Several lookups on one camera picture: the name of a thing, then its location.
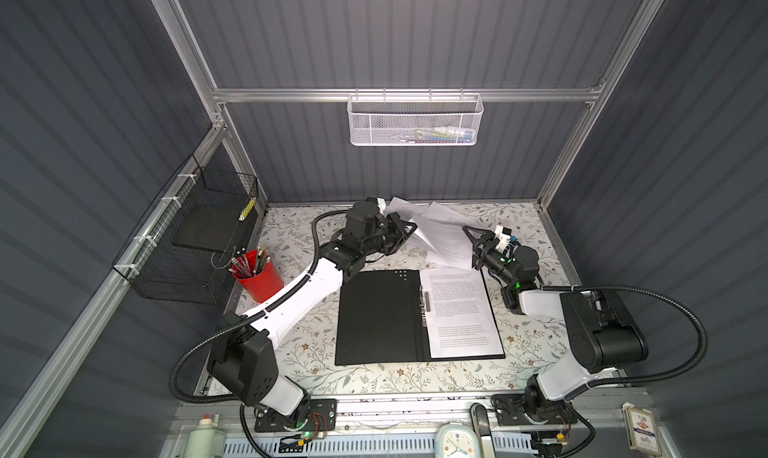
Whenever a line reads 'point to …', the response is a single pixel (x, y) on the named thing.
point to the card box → (642, 429)
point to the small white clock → (455, 440)
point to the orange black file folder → (380, 319)
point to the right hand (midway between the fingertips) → (464, 238)
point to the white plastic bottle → (207, 440)
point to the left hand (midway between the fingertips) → (421, 223)
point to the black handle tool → (482, 426)
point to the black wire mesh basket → (184, 247)
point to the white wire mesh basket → (415, 120)
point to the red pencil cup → (257, 273)
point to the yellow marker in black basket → (246, 211)
